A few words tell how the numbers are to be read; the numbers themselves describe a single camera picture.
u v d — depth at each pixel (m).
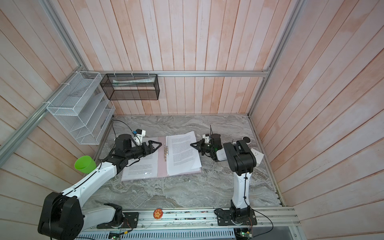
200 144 0.90
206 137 0.98
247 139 1.01
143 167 0.92
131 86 1.05
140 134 0.76
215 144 0.83
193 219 0.76
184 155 0.95
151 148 0.72
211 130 1.15
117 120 1.19
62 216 0.40
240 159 0.52
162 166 0.91
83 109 0.74
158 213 0.76
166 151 0.97
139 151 0.71
